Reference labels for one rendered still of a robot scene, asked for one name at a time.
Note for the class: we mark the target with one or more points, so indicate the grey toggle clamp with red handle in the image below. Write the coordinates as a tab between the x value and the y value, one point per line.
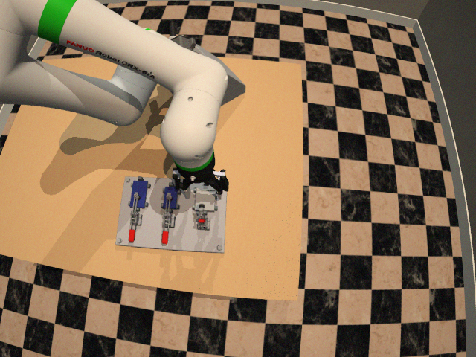
136	218

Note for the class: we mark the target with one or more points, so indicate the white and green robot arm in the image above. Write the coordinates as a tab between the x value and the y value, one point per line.
144	59

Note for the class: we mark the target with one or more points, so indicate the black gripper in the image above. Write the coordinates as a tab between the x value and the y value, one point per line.
220	184

